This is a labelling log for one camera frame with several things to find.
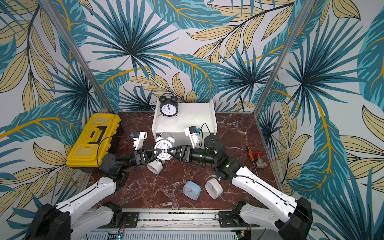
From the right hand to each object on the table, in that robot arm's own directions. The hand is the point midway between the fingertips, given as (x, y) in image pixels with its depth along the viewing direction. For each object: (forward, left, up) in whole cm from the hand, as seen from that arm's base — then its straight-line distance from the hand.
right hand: (170, 151), depth 61 cm
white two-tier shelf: (+20, -14, +1) cm, 24 cm away
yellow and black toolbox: (+20, +40, -14) cm, 47 cm away
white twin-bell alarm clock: (+4, +2, +2) cm, 5 cm away
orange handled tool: (+17, -46, -31) cm, 58 cm away
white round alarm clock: (+5, +12, -25) cm, 28 cm away
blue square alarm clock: (-8, -9, -26) cm, 28 cm away
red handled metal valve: (+8, -50, -30) cm, 59 cm away
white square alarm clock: (-8, -20, -25) cm, 33 cm away
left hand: (-1, +4, -1) cm, 4 cm away
